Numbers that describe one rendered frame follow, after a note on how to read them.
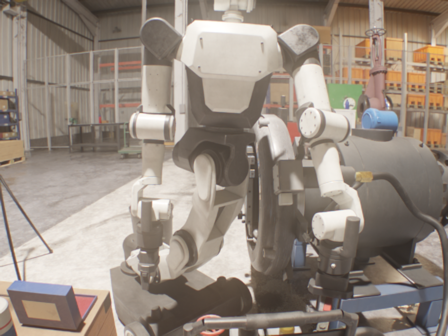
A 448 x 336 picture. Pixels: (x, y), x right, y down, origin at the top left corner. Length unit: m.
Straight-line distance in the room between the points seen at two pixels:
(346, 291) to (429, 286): 0.76
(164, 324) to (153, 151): 0.66
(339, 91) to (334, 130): 7.87
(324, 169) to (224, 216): 0.43
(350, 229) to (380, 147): 0.78
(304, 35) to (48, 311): 0.99
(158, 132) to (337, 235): 0.56
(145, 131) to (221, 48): 0.32
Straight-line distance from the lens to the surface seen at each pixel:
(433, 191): 1.49
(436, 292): 1.58
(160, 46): 0.88
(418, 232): 1.55
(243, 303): 1.45
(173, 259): 1.11
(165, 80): 0.89
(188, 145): 0.95
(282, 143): 1.12
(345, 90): 8.70
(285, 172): 0.96
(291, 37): 0.89
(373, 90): 5.80
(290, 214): 1.06
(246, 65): 0.80
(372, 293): 1.36
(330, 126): 0.76
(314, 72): 0.85
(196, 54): 0.81
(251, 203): 1.43
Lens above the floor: 0.97
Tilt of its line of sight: 10 degrees down
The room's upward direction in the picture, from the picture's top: straight up
